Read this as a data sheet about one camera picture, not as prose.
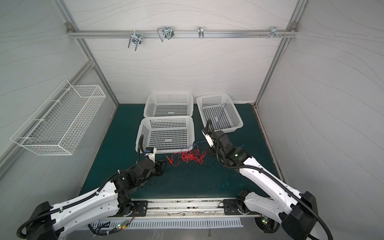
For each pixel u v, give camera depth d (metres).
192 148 0.84
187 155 0.81
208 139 0.68
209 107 1.18
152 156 0.72
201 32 0.78
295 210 0.38
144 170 0.58
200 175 0.87
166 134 1.01
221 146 0.56
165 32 0.76
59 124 0.69
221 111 1.15
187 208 0.75
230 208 0.73
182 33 0.77
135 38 0.79
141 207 0.73
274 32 0.76
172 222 0.70
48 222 0.41
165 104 1.18
